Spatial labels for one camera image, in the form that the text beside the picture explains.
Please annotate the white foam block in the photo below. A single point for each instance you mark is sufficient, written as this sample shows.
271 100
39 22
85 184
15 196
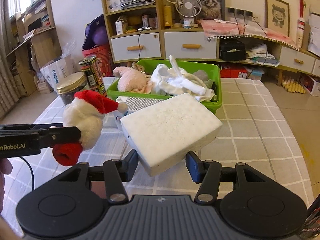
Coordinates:
163 133

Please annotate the red box under cabinet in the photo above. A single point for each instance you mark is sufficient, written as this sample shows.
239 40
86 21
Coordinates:
233 71

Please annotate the green plastic bin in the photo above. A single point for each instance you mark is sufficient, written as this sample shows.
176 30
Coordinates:
212 70

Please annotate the wooden bookshelf at window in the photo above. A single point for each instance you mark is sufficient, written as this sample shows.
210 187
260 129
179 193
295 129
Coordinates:
35 44

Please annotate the framed cat picture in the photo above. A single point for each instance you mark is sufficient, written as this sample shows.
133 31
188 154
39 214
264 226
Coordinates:
212 10

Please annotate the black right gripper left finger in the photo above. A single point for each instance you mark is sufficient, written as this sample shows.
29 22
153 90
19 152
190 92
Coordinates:
117 172

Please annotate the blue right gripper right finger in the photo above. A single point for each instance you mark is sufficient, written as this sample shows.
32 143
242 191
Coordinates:
207 174

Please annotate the pink plush toy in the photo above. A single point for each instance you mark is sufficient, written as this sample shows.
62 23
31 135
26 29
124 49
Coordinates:
131 80

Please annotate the black bag in shelf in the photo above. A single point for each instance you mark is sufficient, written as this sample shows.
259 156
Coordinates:
232 50

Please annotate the grey and mint plush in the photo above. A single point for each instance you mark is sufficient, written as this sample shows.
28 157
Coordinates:
202 75

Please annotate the white paper bag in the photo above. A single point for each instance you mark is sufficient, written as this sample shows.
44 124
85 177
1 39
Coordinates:
58 69

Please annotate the yellow bottle on cabinet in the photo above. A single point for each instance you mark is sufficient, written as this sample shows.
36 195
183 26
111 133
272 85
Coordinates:
167 14

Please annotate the glass jar gold lid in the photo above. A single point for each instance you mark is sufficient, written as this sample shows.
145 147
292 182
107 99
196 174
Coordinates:
73 83

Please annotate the wooden cabinet with white drawers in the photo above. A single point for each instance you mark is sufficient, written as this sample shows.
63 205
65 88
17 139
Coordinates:
135 30

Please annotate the purple plush toy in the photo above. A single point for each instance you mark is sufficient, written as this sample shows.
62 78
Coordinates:
95 33

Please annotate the framed cartoon girl picture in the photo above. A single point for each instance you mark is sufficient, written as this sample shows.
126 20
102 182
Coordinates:
277 16

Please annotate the white desk fan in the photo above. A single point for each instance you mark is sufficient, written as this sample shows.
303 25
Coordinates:
188 8

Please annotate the pink cloth on cabinet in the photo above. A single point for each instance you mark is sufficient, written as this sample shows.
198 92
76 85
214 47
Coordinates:
219 28

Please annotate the santa hat plush toy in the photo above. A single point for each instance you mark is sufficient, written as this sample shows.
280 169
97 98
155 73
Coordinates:
86 112

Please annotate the red snack bucket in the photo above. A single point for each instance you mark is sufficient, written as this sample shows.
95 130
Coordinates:
104 59

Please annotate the yellow egg tray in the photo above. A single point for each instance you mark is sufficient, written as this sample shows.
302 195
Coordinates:
293 86

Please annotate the grey checkered rug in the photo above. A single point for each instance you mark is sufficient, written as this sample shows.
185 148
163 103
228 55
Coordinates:
254 131

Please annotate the grey curtain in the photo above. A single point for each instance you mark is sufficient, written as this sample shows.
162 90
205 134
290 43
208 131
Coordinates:
9 92

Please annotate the tall printed snack can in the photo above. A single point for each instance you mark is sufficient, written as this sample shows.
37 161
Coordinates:
89 66

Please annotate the person's left hand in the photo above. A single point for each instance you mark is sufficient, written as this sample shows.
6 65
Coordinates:
5 169

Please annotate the bunny doll blue dress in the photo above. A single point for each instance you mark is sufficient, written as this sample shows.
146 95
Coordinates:
138 67

